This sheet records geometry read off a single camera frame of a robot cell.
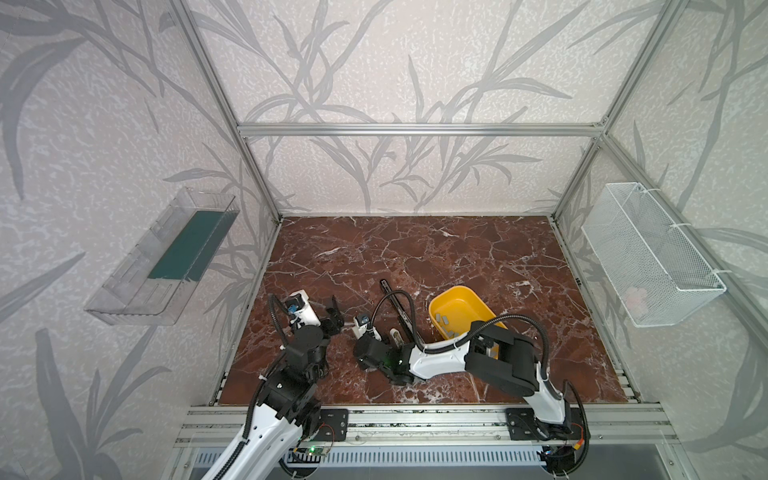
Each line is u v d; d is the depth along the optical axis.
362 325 0.77
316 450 0.71
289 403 0.55
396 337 0.83
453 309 0.94
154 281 0.63
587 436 0.72
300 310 0.64
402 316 0.92
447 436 0.72
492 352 0.54
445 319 0.93
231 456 0.47
